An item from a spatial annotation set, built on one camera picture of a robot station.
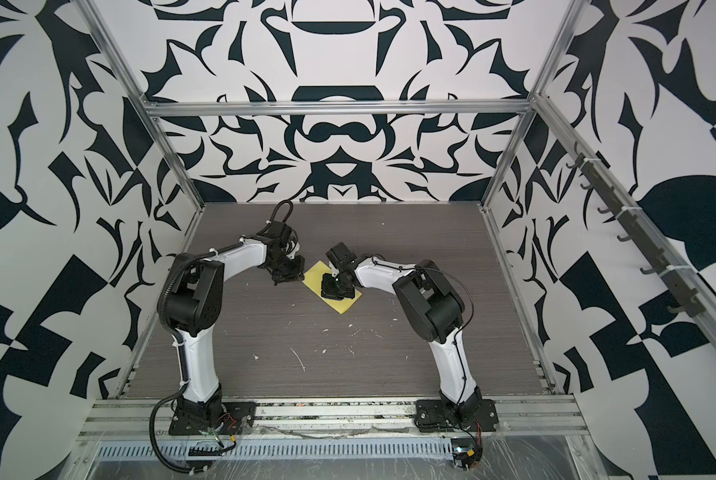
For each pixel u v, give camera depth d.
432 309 0.54
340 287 0.83
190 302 0.53
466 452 0.71
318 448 0.71
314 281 1.00
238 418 0.74
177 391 0.62
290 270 0.90
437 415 0.74
